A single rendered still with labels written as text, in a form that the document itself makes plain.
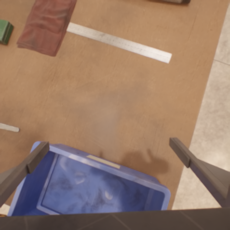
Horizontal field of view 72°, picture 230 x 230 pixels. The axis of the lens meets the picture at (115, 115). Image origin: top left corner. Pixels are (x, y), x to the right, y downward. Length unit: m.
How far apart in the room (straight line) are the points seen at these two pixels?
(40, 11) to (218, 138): 0.98
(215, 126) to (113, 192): 0.72
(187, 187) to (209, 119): 0.39
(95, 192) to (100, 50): 0.41
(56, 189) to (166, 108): 0.38
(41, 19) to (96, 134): 0.40
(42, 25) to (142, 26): 0.31
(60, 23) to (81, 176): 0.46
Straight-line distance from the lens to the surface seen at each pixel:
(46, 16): 0.62
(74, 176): 0.49
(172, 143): 0.16
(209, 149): 1.01
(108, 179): 0.46
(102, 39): 0.54
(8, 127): 0.58
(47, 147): 0.17
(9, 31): 0.68
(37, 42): 0.61
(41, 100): 0.54
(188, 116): 0.48
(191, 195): 1.02
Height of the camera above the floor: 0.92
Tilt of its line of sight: 80 degrees down
